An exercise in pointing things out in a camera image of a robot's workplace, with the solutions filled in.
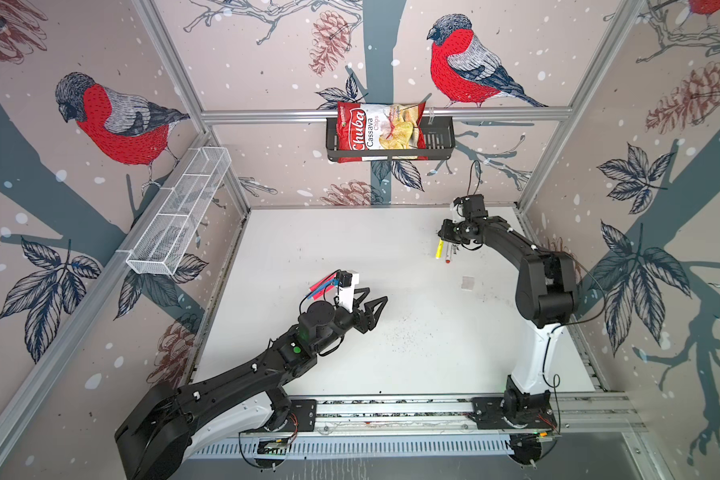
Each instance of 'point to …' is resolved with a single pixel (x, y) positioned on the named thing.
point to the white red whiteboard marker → (448, 252)
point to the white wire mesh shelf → (178, 210)
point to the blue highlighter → (333, 281)
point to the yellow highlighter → (439, 251)
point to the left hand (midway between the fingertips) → (379, 297)
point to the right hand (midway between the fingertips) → (436, 235)
